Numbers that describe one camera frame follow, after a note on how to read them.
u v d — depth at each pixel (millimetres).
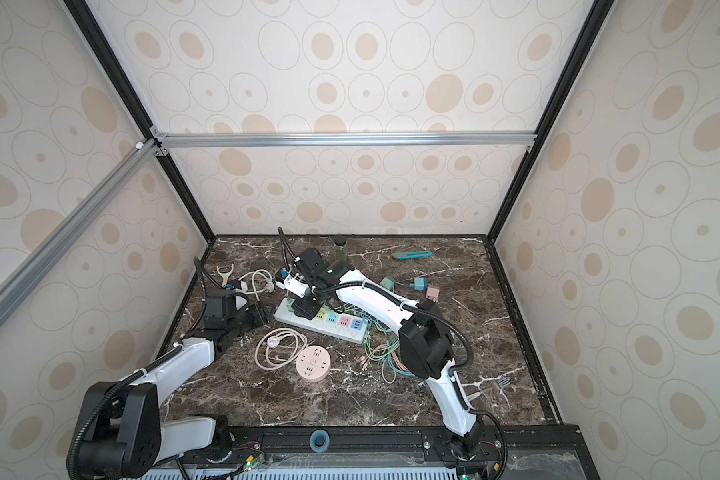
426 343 515
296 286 763
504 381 841
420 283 1033
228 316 700
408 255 1129
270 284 1033
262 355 893
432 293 1001
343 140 919
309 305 761
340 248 1068
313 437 743
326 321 921
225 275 1056
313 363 852
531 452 733
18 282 547
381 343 916
